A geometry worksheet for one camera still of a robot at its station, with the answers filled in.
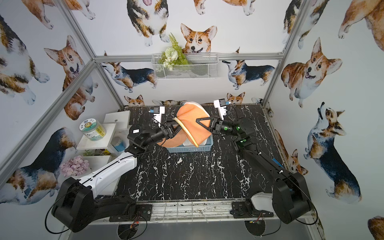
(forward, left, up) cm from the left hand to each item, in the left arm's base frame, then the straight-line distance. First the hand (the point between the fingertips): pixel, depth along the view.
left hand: (182, 120), depth 67 cm
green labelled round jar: (0, +43, -6) cm, 43 cm away
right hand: (-3, -8, +5) cm, 10 cm away
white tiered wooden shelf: (-2, +42, -15) cm, 45 cm away
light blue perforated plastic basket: (+2, +3, -31) cm, 31 cm away
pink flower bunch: (-16, +45, -10) cm, 49 cm away
